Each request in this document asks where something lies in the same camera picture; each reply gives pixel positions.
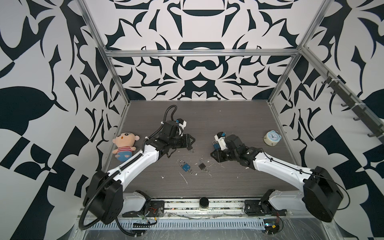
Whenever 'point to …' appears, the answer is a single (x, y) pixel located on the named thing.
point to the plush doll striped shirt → (124, 141)
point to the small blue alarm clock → (272, 138)
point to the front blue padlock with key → (186, 167)
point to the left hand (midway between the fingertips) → (193, 137)
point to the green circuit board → (271, 226)
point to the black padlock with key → (202, 166)
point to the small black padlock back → (193, 150)
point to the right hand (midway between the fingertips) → (212, 153)
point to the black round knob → (204, 202)
